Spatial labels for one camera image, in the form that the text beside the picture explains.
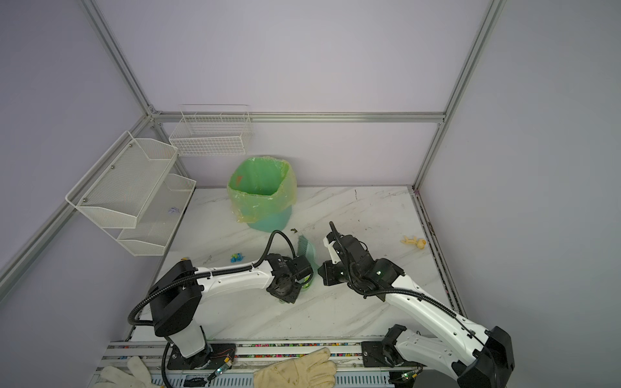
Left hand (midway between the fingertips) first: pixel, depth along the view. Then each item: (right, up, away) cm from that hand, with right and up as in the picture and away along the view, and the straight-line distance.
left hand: (286, 296), depth 82 cm
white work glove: (-50, -20, -12) cm, 55 cm away
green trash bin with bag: (-12, +37, +14) cm, 42 cm away
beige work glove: (+10, -18, -11) cm, 24 cm away
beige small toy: (+53, +16, +16) cm, 58 cm away
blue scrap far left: (-22, +11, +13) cm, 27 cm away
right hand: (+11, +11, -9) cm, 18 cm away
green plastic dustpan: (+8, +8, -12) cm, 17 cm away
